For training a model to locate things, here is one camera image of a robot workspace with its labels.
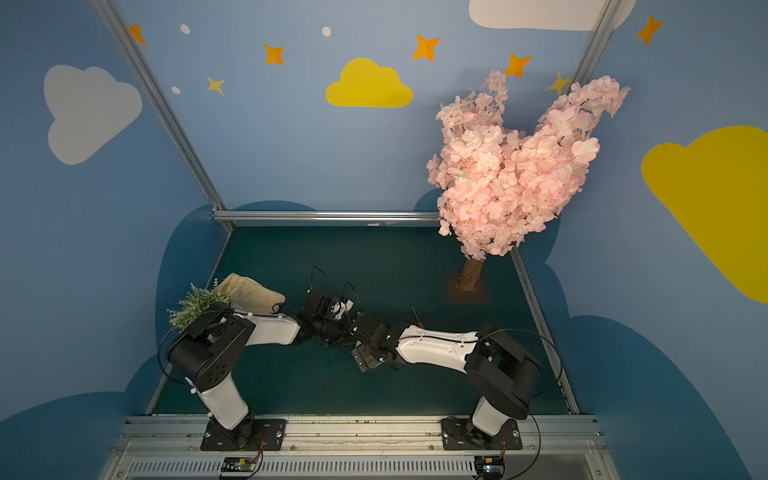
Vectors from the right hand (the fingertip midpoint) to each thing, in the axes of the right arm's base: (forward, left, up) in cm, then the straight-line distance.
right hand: (374, 343), depth 88 cm
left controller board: (-31, +31, -3) cm, 44 cm away
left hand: (+3, +2, +1) cm, 4 cm away
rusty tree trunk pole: (+23, -30, +7) cm, 38 cm away
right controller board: (-28, -31, -5) cm, 42 cm away
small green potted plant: (+2, +48, +16) cm, 51 cm away
